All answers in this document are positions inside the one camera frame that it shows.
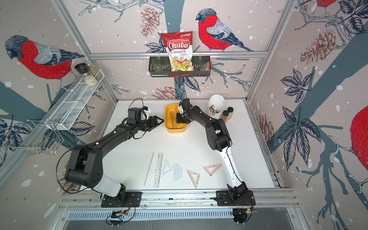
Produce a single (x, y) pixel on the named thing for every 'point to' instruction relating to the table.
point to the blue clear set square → (164, 172)
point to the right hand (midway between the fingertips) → (176, 120)
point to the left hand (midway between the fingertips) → (163, 119)
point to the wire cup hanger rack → (42, 136)
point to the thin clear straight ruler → (149, 166)
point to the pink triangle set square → (195, 182)
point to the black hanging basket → (161, 67)
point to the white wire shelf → (69, 108)
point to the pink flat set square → (216, 166)
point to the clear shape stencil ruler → (158, 167)
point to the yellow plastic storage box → (171, 125)
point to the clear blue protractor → (178, 171)
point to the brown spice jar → (224, 116)
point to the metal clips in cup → (212, 109)
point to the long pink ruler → (173, 117)
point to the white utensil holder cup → (216, 106)
